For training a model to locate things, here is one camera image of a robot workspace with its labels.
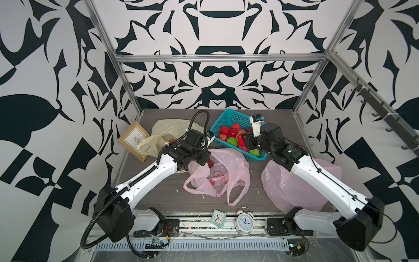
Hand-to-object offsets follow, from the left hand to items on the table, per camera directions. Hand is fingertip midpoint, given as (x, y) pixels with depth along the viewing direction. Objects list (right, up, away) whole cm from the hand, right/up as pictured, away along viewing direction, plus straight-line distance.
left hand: (205, 149), depth 81 cm
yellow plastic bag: (-23, +8, +8) cm, 25 cm away
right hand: (+18, +8, -4) cm, 20 cm away
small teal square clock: (+6, -31, -5) cm, 32 cm away
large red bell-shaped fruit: (+17, +6, -4) cm, 18 cm away
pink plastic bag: (+10, -11, +1) cm, 15 cm away
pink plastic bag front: (+35, -15, -13) cm, 40 cm away
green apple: (+16, +3, +14) cm, 21 cm away
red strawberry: (+11, +9, +21) cm, 26 cm away
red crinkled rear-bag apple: (+3, -9, +9) cm, 13 cm away
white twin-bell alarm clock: (+17, -31, -8) cm, 36 cm away
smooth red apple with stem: (+10, +5, +18) cm, 21 cm away
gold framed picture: (-40, +5, +8) cm, 41 cm away
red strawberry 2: (+19, +12, +24) cm, 33 cm away
